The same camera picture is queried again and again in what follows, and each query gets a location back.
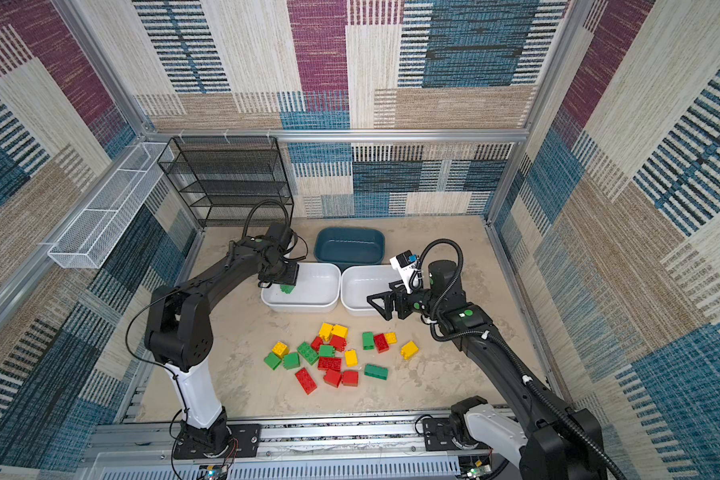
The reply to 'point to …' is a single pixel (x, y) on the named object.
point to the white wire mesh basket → (90, 239)
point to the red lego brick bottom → (332, 377)
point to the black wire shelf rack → (221, 176)
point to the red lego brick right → (381, 343)
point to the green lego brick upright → (368, 340)
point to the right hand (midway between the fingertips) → (381, 296)
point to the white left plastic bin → (318, 290)
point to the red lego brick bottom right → (350, 378)
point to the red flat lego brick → (330, 363)
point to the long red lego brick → (307, 382)
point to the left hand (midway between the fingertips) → (287, 273)
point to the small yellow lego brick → (391, 338)
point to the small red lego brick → (316, 343)
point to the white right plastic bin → (358, 282)
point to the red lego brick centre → (338, 343)
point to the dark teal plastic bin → (349, 246)
